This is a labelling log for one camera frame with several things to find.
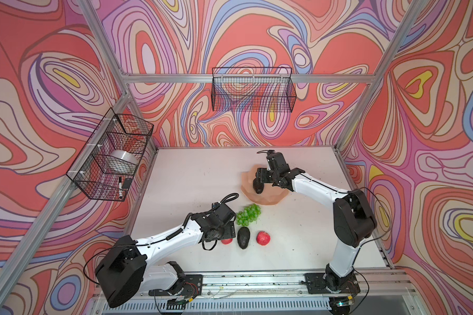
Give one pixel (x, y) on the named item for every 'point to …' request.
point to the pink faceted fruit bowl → (270, 194)
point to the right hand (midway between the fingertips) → (264, 177)
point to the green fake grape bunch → (249, 214)
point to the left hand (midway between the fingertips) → (230, 232)
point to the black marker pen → (120, 188)
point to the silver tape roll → (121, 159)
